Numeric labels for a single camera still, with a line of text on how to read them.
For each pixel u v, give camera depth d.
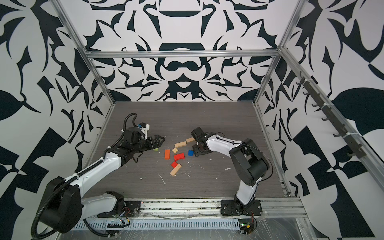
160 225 0.65
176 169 0.87
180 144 0.96
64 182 0.43
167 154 0.92
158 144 0.75
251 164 0.48
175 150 0.94
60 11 0.74
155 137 0.76
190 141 0.97
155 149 0.74
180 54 0.93
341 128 0.50
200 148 0.68
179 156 0.90
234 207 0.67
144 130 0.78
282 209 0.77
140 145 0.71
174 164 0.89
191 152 0.98
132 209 0.74
